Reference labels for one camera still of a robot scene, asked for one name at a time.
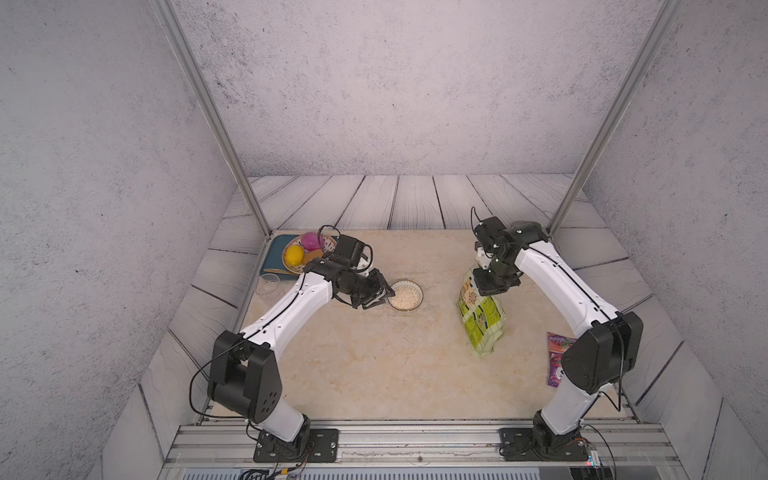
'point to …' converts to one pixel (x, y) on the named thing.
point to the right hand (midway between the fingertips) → (489, 289)
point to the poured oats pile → (408, 295)
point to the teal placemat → (273, 256)
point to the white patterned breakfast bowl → (408, 295)
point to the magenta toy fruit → (310, 241)
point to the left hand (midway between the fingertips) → (397, 295)
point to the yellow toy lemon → (294, 254)
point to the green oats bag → (483, 316)
